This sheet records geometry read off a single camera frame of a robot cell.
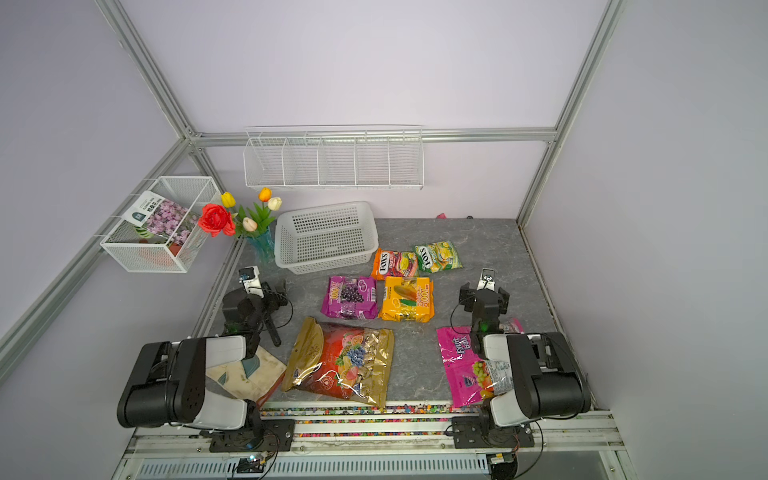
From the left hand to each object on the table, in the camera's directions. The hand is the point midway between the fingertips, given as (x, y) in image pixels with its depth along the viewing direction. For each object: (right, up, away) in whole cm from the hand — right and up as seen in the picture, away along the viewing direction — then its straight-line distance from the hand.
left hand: (271, 281), depth 91 cm
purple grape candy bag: (+25, -5, +2) cm, 25 cm away
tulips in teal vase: (0, +17, -10) cm, 20 cm away
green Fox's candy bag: (+54, +7, +16) cm, 57 cm away
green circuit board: (+2, -42, -20) cm, 47 cm away
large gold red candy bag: (+23, -21, -10) cm, 32 cm away
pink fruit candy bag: (+59, -25, -10) cm, 65 cm away
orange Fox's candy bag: (+38, +5, +14) cm, 40 cm away
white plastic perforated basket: (+11, +14, +24) cm, 30 cm away
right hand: (+66, -1, +2) cm, 66 cm away
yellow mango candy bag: (+43, -5, +1) cm, 43 cm away
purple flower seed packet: (-21, +18, -18) cm, 33 cm away
